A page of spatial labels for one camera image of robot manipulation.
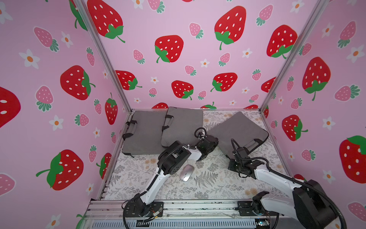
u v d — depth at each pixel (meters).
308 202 0.41
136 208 0.63
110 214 0.73
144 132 1.01
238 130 1.04
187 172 0.86
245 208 0.73
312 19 0.73
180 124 1.10
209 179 0.85
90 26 0.73
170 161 0.58
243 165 0.67
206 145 0.80
